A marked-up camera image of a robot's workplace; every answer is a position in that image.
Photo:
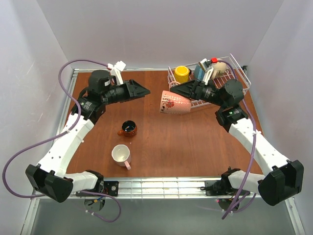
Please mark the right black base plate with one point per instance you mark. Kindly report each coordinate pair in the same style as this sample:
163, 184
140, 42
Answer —
216, 188

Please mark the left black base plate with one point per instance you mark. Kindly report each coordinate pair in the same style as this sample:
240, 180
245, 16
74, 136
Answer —
104, 187

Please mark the aluminium frame rail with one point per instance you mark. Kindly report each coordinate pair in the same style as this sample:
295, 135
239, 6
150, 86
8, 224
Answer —
159, 188

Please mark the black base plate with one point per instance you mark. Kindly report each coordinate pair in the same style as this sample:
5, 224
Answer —
104, 187
216, 188

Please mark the white mug pink handle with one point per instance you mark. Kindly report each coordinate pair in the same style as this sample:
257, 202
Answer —
122, 156

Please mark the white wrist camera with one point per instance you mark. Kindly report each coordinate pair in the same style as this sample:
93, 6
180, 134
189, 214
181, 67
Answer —
206, 66
116, 70

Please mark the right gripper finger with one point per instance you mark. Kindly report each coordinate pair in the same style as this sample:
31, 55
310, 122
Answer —
191, 96
186, 87

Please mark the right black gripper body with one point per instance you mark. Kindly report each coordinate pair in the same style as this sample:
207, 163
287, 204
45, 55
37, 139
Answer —
195, 88

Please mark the brown black mug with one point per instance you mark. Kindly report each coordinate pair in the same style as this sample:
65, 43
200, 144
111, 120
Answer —
128, 129

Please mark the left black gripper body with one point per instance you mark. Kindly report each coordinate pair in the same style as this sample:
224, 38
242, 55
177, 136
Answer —
131, 88

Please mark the white mug brown dots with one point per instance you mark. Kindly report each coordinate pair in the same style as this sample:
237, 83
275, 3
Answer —
172, 103

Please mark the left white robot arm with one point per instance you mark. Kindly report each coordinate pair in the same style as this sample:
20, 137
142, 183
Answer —
49, 176

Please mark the white wire dish rack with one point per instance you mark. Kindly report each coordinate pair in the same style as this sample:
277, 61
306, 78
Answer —
233, 71

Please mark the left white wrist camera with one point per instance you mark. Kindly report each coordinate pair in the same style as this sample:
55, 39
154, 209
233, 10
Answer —
116, 70

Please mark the yellow textured cup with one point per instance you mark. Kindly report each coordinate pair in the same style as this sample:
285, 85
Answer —
181, 74

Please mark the blue mug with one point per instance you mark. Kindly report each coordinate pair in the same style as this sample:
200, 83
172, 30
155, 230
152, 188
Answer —
198, 73

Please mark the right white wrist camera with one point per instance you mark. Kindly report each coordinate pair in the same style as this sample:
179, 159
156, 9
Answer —
206, 66

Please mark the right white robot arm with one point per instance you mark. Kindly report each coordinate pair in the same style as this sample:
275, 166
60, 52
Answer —
281, 178

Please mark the beige round mug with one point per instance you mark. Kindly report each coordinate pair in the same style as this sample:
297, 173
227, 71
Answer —
219, 69

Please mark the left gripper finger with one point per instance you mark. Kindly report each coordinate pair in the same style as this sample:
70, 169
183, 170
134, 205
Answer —
134, 87
133, 96

